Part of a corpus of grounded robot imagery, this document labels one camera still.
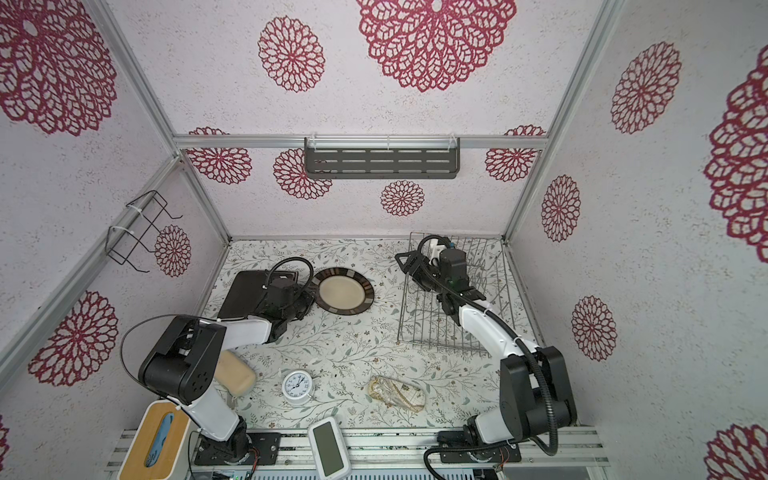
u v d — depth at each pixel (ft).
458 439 2.44
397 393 2.61
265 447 2.44
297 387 2.63
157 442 2.35
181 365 1.56
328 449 2.30
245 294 3.27
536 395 1.42
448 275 2.17
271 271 2.44
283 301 2.47
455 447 2.40
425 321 3.11
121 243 2.38
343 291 3.41
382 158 3.12
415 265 2.45
